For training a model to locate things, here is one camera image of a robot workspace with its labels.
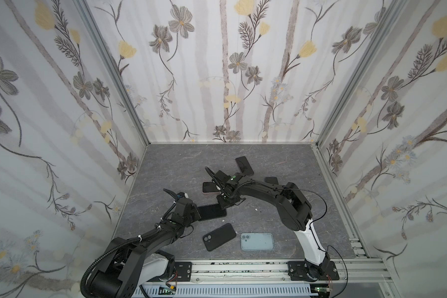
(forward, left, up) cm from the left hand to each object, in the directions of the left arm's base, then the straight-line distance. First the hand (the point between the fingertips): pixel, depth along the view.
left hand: (197, 205), depth 90 cm
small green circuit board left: (-34, +11, -4) cm, 36 cm away
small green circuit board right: (-36, -50, -1) cm, 62 cm away
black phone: (-3, -6, -2) cm, 7 cm away
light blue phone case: (-17, -28, -1) cm, 33 cm away
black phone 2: (+27, -27, -4) cm, 38 cm away
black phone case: (-15, -10, -3) cm, 18 cm away
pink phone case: (+7, -6, -1) cm, 9 cm away
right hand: (+1, -11, 0) cm, 11 cm away
